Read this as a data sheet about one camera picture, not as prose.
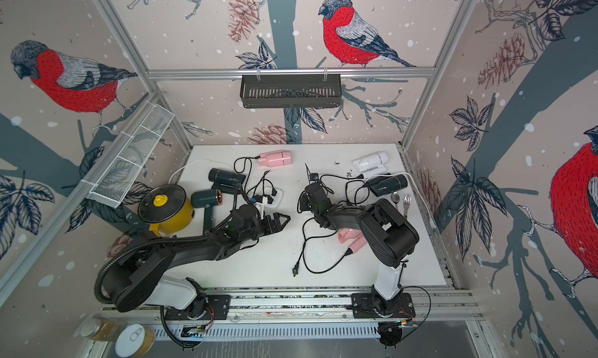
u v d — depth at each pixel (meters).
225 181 1.04
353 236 0.86
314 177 0.84
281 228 0.77
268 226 0.76
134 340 0.64
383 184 1.00
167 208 0.87
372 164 1.10
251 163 1.07
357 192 1.01
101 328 0.63
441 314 0.72
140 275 0.43
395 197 1.00
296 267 0.81
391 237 0.49
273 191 0.98
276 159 1.09
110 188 0.78
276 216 0.78
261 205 0.81
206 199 0.95
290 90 1.06
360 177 1.07
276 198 0.97
